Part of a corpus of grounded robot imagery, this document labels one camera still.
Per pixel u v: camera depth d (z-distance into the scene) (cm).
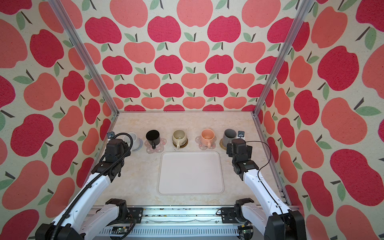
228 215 74
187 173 89
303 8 70
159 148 100
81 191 47
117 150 61
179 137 101
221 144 101
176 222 73
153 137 94
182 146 99
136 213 75
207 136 103
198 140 104
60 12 71
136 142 94
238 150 62
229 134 95
